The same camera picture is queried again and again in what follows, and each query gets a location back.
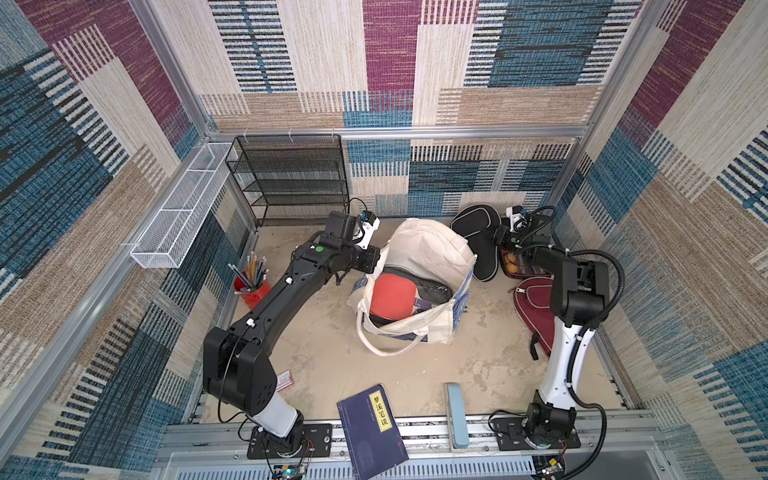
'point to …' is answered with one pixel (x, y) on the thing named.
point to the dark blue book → (371, 431)
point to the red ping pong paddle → (394, 296)
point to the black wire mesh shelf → (290, 180)
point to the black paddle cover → (477, 225)
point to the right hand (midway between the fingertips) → (489, 234)
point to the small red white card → (284, 380)
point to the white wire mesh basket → (173, 233)
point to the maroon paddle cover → (535, 303)
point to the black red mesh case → (519, 265)
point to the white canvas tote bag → (432, 247)
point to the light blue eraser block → (457, 417)
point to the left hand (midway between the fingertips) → (379, 255)
